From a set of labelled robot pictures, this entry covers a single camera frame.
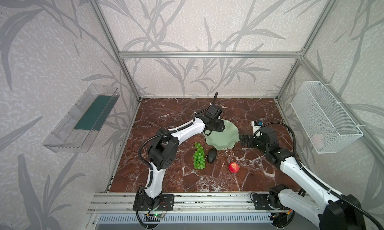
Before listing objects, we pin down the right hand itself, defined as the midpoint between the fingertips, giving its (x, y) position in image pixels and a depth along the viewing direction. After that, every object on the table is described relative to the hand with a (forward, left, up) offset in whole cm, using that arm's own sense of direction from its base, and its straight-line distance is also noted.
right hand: (246, 130), depth 85 cm
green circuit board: (-39, +47, -13) cm, 62 cm away
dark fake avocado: (-11, +20, -11) cm, 25 cm away
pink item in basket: (-10, -32, +7) cm, 34 cm away
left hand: (+7, +12, -2) cm, 14 cm away
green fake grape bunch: (-12, +27, -9) cm, 31 cm away
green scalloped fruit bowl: (+1, +12, -14) cm, 18 cm away
